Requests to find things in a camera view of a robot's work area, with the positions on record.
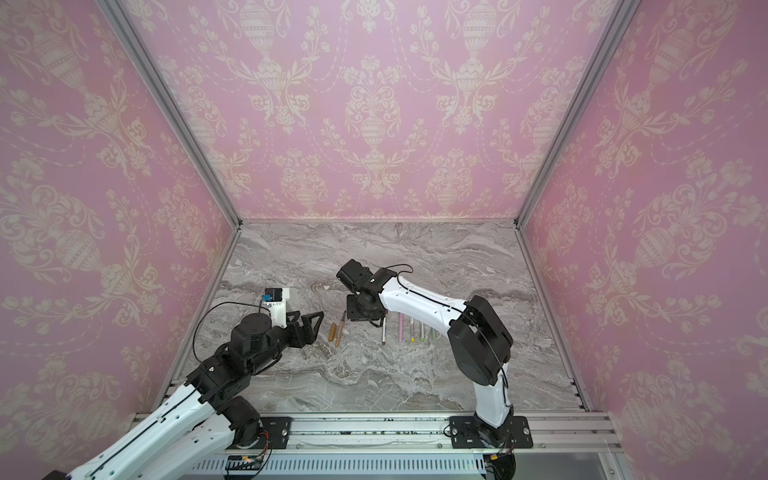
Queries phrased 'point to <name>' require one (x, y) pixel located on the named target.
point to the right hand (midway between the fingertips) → (357, 314)
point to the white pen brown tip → (384, 326)
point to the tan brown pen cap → (331, 334)
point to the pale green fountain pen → (433, 333)
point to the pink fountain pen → (401, 326)
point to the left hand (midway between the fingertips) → (314, 316)
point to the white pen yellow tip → (412, 335)
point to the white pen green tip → (422, 338)
